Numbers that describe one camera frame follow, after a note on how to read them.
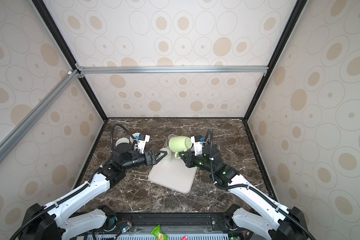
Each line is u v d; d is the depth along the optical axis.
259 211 0.45
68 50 0.82
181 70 0.90
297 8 0.69
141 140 0.67
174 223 0.75
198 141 0.65
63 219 0.43
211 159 0.53
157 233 0.69
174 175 0.89
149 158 0.64
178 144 0.71
